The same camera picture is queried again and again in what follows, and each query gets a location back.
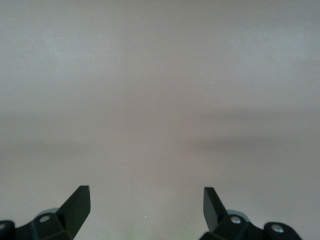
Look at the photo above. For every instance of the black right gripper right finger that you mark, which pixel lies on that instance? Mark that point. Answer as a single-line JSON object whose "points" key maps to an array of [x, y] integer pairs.
{"points": [[215, 215]]}

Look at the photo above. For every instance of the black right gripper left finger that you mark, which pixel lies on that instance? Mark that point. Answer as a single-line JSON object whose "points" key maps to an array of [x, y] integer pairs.
{"points": [[75, 212]]}

